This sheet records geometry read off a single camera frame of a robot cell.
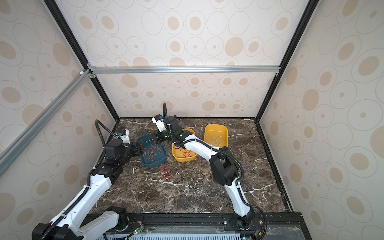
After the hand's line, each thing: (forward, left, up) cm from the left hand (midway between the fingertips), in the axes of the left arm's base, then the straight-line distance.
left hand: (142, 139), depth 79 cm
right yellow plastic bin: (+19, -43, -22) cm, 52 cm away
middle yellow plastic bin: (+3, -17, -22) cm, 28 cm away
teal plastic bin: (-4, -6, -17) cm, 18 cm away
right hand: (+4, -2, -3) cm, 6 cm away
